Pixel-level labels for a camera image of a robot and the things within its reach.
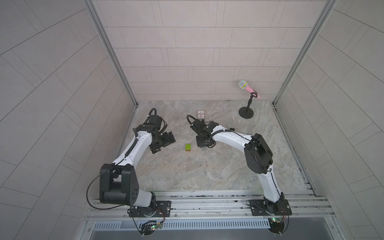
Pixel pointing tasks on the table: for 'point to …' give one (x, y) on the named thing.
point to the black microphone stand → (246, 112)
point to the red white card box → (200, 114)
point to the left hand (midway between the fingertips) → (171, 141)
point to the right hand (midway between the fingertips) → (201, 144)
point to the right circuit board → (276, 225)
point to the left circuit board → (148, 227)
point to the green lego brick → (188, 146)
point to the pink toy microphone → (243, 84)
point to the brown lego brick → (188, 150)
